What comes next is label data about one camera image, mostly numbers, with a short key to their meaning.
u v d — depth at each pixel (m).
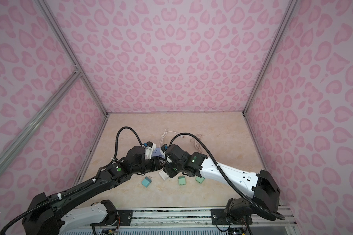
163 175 0.85
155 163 0.67
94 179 0.50
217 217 0.73
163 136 1.03
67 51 0.83
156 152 0.69
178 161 0.56
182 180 0.84
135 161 0.60
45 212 0.40
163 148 0.67
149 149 0.72
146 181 0.84
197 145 0.98
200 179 0.84
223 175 0.45
